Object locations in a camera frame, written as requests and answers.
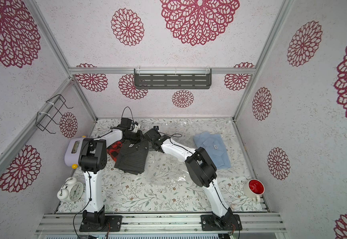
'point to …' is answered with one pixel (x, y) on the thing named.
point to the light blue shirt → (213, 143)
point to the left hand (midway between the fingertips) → (147, 138)
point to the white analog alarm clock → (71, 191)
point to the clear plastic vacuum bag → (160, 168)
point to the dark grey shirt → (132, 158)
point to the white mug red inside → (254, 189)
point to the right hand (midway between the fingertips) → (153, 142)
